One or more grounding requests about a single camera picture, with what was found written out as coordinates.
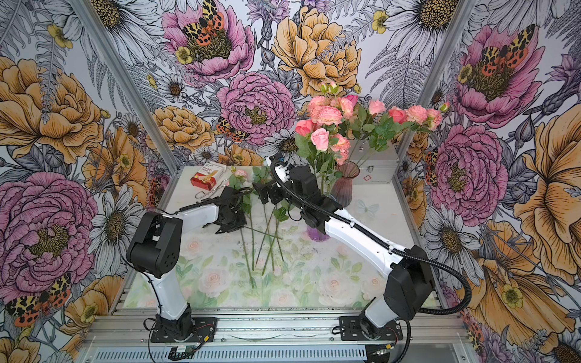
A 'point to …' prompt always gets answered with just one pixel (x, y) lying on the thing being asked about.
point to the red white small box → (206, 178)
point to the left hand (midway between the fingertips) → (241, 230)
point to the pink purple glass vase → (315, 234)
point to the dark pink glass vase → (342, 187)
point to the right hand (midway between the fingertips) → (265, 181)
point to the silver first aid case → (375, 166)
